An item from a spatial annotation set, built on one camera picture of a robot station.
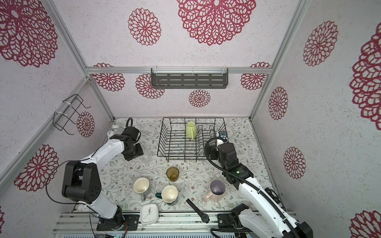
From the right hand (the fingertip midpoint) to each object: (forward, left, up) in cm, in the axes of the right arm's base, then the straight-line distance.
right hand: (214, 142), depth 77 cm
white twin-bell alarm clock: (+17, +64, -11) cm, 67 cm away
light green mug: (+19, +13, -13) cm, 27 cm away
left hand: (0, +45, -15) cm, 47 cm away
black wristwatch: (-31, +5, -23) cm, 39 cm away
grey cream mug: (-17, +40, -20) cm, 48 cm away
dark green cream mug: (-20, +24, -22) cm, 39 cm away
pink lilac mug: (-17, -2, -21) cm, 27 cm away
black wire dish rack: (+19, +17, -21) cm, 33 cm away
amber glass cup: (-8, +24, -22) cm, 33 cm away
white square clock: (-31, +33, -20) cm, 49 cm away
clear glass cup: (0, +41, -18) cm, 45 cm away
